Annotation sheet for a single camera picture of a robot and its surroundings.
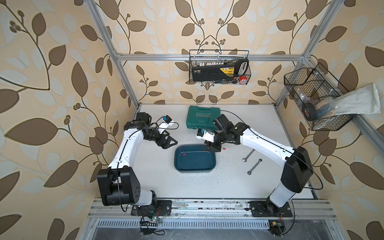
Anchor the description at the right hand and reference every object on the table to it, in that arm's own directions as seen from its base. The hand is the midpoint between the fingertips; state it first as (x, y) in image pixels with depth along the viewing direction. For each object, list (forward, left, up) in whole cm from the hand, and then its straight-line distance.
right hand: (206, 143), depth 82 cm
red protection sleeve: (+4, -12, -14) cm, 19 cm away
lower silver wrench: (-12, -25, -15) cm, 31 cm away
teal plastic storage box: (-2, +7, -14) cm, 16 cm away
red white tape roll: (+30, -23, +20) cm, 43 cm away
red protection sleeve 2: (+1, +14, -14) cm, 19 cm away
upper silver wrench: (-2, -26, -13) cm, 29 cm away
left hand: (+2, +19, +4) cm, 20 cm away
